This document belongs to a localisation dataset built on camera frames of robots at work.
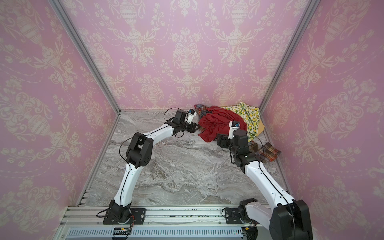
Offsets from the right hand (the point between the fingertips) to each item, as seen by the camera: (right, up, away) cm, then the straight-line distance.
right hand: (224, 134), depth 83 cm
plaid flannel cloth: (+31, -13, +13) cm, 36 cm away
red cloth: (-3, +8, +17) cm, 19 cm away
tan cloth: (+32, +3, +26) cm, 41 cm away
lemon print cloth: (+25, +13, +26) cm, 38 cm away
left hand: (-15, +4, +21) cm, 26 cm away
